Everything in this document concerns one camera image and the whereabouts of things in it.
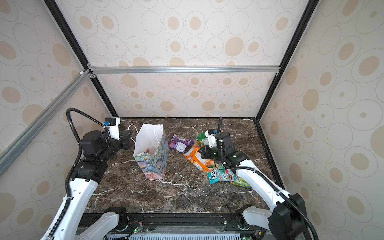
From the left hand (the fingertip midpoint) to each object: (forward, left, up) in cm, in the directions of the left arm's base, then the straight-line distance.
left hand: (134, 128), depth 68 cm
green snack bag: (+20, -32, -33) cm, 50 cm away
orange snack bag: (-4, -27, -19) cm, 33 cm away
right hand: (-2, -30, -15) cm, 33 cm away
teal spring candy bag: (-8, -43, -31) cm, 53 cm away
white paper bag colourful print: (+6, 0, -30) cm, 30 cm away
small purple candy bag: (+12, -18, -31) cm, 38 cm away
